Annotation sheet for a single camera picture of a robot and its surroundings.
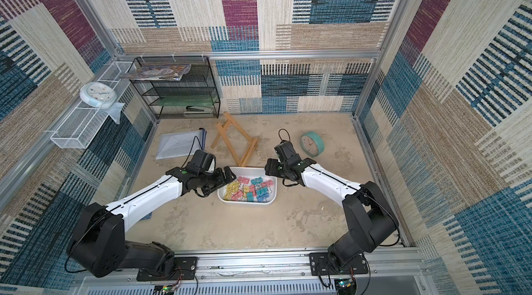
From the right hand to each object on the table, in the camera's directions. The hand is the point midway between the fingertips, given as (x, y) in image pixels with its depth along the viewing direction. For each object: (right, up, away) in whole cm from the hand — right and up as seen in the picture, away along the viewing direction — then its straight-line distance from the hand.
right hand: (270, 166), depth 89 cm
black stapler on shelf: (-38, +27, +22) cm, 52 cm away
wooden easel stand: (-9, +10, +14) cm, 19 cm away
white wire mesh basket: (-65, +16, -18) cm, 70 cm away
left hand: (-17, -5, -3) cm, 18 cm away
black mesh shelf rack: (-36, +41, +16) cm, 57 cm away
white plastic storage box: (-8, -9, +3) cm, 12 cm away
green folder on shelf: (-44, +32, +23) cm, 59 cm away
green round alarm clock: (+19, +9, +7) cm, 23 cm away
